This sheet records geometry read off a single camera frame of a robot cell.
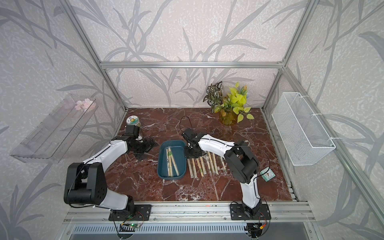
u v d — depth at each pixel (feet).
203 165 2.92
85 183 1.43
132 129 2.41
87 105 2.49
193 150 2.23
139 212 2.41
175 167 2.91
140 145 2.54
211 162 2.99
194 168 2.92
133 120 3.34
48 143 2.12
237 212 2.41
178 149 3.15
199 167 2.92
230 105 3.08
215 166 2.93
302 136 1.97
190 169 2.91
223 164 2.98
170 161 2.99
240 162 1.63
